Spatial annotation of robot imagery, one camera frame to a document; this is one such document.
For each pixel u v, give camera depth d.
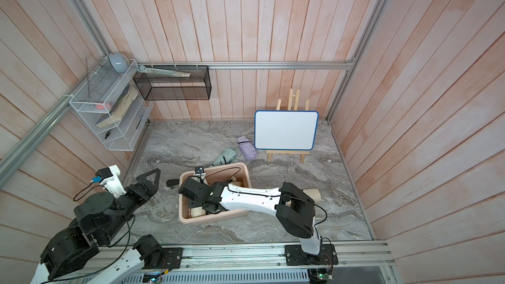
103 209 0.41
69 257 0.39
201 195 0.58
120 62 0.83
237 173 0.89
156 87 1.04
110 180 0.52
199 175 0.70
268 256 0.76
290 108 0.88
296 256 0.73
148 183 0.52
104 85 0.80
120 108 0.80
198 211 0.75
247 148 1.03
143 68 0.91
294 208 0.47
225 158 0.98
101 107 0.73
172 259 0.73
